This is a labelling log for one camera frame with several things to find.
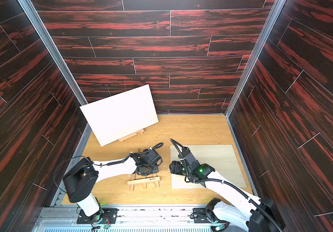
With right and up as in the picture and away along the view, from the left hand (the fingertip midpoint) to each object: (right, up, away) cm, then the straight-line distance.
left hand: (158, 170), depth 88 cm
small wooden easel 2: (-17, +23, +14) cm, 31 cm away
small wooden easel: (-8, -4, -5) cm, 11 cm away
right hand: (+11, +5, -6) cm, 14 cm away
